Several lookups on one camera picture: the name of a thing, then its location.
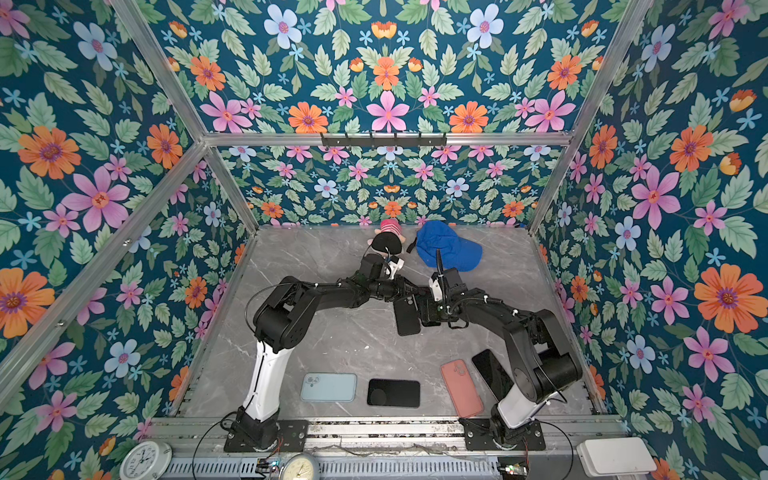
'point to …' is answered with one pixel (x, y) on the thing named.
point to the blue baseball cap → (458, 252)
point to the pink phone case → (462, 389)
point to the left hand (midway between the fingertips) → (422, 284)
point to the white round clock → (146, 460)
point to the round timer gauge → (299, 466)
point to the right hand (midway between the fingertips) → (427, 310)
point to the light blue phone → (329, 387)
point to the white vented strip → (339, 468)
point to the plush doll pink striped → (388, 225)
